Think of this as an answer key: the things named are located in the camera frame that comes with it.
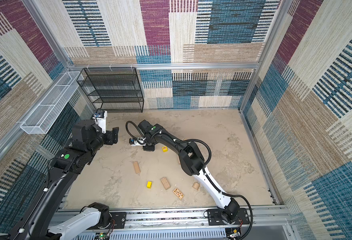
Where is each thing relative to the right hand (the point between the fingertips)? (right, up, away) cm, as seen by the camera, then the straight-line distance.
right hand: (148, 146), depth 97 cm
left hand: (-12, +14, -28) cm, 34 cm away
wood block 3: (+20, -2, -33) cm, 39 cm away
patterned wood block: (+20, -23, -18) cm, 35 cm away
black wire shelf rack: (-29, +39, +14) cm, 51 cm away
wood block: (-5, -12, -6) cm, 15 cm away
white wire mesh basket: (-44, +18, -26) cm, 54 cm away
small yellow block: (+3, -19, -15) cm, 24 cm away
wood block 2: (+12, -18, -14) cm, 26 cm away
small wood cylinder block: (+29, -20, -13) cm, 38 cm away
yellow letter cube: (+11, -2, -1) cm, 11 cm away
